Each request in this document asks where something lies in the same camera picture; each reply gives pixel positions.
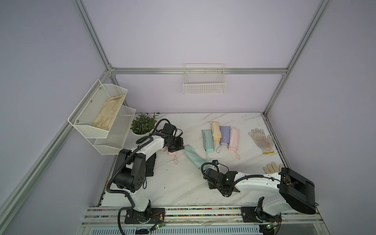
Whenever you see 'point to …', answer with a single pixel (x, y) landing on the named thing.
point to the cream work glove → (272, 168)
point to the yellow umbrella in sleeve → (216, 134)
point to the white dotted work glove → (266, 143)
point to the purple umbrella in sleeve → (224, 137)
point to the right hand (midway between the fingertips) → (213, 181)
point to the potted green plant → (143, 124)
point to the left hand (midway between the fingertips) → (183, 148)
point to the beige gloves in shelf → (106, 114)
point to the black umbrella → (150, 165)
